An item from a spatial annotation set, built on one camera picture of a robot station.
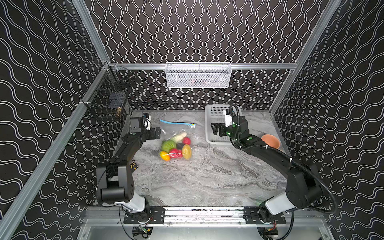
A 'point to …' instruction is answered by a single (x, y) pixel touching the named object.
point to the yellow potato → (186, 152)
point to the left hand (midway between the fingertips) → (157, 130)
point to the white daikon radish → (179, 137)
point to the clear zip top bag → (169, 129)
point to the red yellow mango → (164, 156)
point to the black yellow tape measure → (133, 165)
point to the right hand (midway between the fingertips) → (218, 123)
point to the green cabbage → (167, 144)
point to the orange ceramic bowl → (271, 140)
